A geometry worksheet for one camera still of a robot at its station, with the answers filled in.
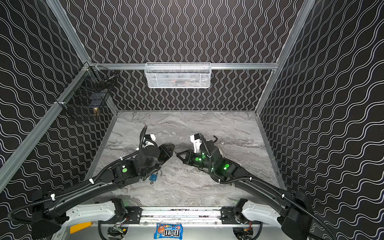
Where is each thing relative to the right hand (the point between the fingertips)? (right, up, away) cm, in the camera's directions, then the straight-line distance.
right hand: (176, 155), depth 69 cm
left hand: (+1, +4, -2) cm, 4 cm away
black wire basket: (-59, +38, +28) cm, 76 cm away
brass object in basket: (-46, +22, +13) cm, 52 cm away
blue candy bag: (-3, -35, 0) cm, 35 cm away
